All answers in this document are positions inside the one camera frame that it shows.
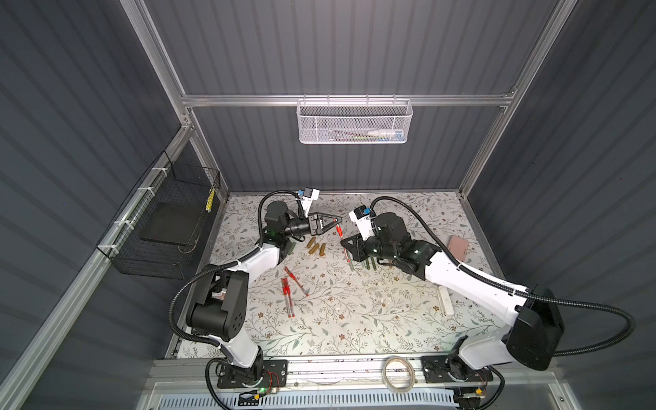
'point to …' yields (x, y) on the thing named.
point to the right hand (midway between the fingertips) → (345, 241)
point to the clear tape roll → (413, 380)
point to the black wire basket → (158, 235)
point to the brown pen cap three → (313, 248)
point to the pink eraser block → (458, 246)
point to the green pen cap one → (291, 248)
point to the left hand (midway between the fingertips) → (345, 224)
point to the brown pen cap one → (322, 251)
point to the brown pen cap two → (311, 242)
